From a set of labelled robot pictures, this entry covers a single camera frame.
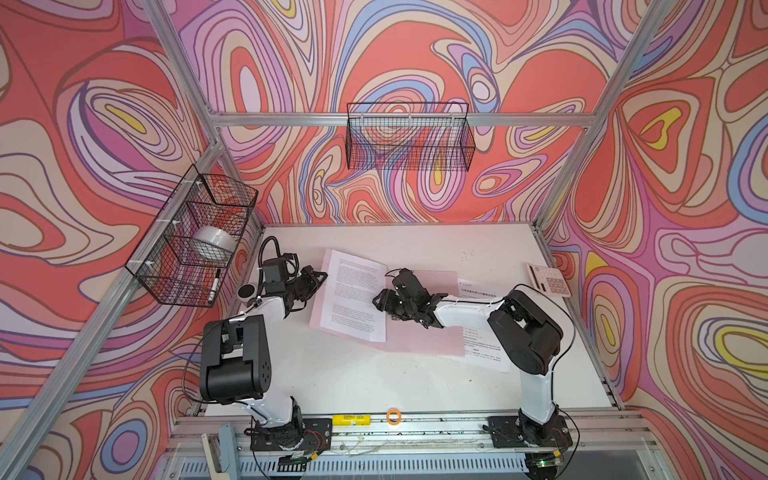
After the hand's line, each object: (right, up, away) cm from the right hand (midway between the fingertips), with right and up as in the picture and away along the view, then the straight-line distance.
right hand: (380, 308), depth 93 cm
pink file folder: (+7, -8, -4) cm, 11 cm away
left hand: (-16, +12, -1) cm, 20 cm away
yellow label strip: (-7, -24, -20) cm, 32 cm away
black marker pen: (-40, +10, -22) cm, 47 cm away
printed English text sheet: (-10, +2, -5) cm, 11 cm away
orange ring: (+4, -24, -16) cm, 29 cm away
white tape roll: (-40, +21, -21) cm, 50 cm away
